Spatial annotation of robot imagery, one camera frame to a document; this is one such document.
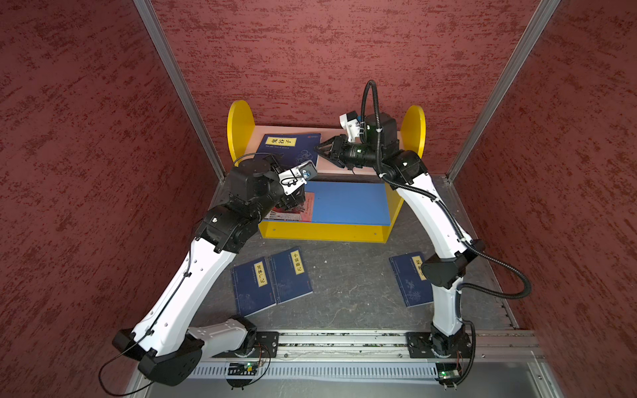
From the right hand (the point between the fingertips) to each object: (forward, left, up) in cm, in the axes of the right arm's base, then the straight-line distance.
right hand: (315, 154), depth 66 cm
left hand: (-5, +8, -2) cm, 9 cm away
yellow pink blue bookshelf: (+6, -9, -31) cm, 32 cm away
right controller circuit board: (-47, -37, -45) cm, 74 cm away
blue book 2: (-17, +11, -43) cm, 48 cm away
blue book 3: (-22, -33, -43) cm, 59 cm away
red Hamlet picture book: (+1, +4, -29) cm, 30 cm away
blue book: (-20, +24, -43) cm, 53 cm away
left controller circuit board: (-44, +23, -44) cm, 67 cm away
